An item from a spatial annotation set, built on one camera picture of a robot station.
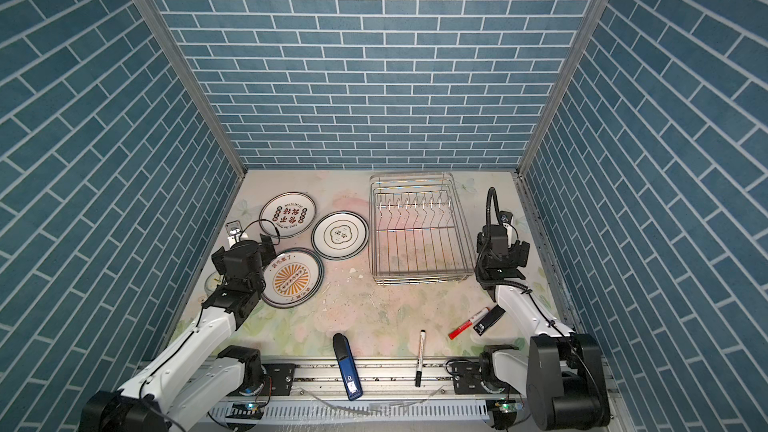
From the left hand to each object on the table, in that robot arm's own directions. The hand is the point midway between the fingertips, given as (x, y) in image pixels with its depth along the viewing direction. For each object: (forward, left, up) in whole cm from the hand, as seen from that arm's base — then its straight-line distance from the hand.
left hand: (247, 240), depth 82 cm
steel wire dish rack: (+12, -50, -13) cm, 53 cm away
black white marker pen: (-31, -47, -14) cm, 58 cm away
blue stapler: (-30, -29, -11) cm, 43 cm away
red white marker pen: (-21, -58, -14) cm, 63 cm away
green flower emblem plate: (+10, -23, -13) cm, 28 cm away
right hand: (+1, -74, -1) cm, 74 cm away
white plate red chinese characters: (+19, -3, -14) cm, 24 cm away
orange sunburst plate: (-5, -11, -13) cm, 18 cm away
